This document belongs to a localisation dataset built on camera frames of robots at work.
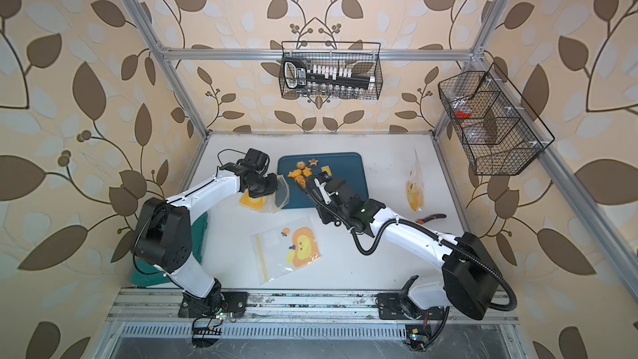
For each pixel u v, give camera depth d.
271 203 0.91
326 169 1.05
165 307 0.76
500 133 0.74
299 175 1.04
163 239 0.46
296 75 0.85
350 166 1.09
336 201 0.63
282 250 0.87
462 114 0.82
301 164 1.08
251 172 0.69
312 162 1.08
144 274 0.45
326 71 0.82
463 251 0.42
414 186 0.88
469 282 0.41
